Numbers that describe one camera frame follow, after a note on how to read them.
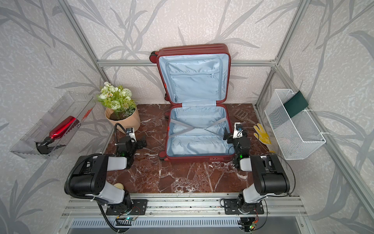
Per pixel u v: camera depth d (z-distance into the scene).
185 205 0.75
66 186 0.42
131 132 0.82
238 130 0.76
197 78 0.89
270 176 0.45
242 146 0.69
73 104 0.79
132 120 0.95
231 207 0.74
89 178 0.45
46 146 0.59
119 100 0.86
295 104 0.78
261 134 1.04
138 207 0.72
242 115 1.12
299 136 0.59
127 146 0.73
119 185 0.79
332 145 0.56
